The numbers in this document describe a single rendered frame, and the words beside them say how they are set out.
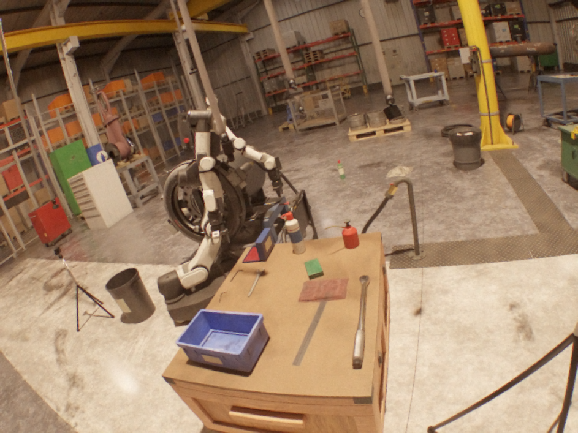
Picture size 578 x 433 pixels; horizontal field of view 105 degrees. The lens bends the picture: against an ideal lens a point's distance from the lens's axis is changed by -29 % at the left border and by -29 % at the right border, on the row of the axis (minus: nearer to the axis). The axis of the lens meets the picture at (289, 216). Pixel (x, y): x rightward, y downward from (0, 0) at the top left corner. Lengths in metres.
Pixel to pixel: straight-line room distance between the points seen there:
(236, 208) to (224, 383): 1.58
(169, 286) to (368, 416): 1.65
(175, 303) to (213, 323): 1.01
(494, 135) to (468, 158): 1.00
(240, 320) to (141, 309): 1.50
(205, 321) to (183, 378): 0.26
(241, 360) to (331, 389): 0.31
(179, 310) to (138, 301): 0.45
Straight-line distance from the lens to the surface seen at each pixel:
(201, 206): 2.55
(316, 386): 1.03
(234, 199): 2.42
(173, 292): 2.32
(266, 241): 1.72
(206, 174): 1.91
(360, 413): 1.08
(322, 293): 1.33
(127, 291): 2.54
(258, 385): 1.10
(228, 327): 1.31
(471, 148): 3.66
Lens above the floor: 1.30
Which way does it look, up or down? 23 degrees down
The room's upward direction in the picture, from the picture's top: 17 degrees counter-clockwise
